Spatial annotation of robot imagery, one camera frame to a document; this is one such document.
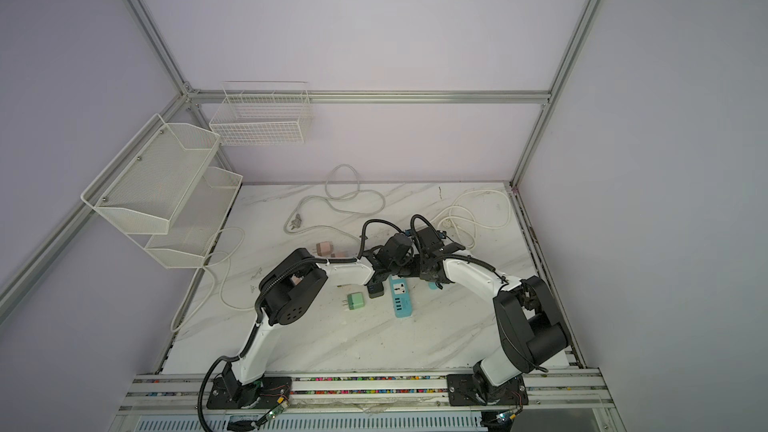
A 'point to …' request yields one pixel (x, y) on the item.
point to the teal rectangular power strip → (401, 296)
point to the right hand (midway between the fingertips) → (433, 270)
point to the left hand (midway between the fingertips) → (432, 269)
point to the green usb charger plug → (355, 300)
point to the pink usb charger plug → (324, 248)
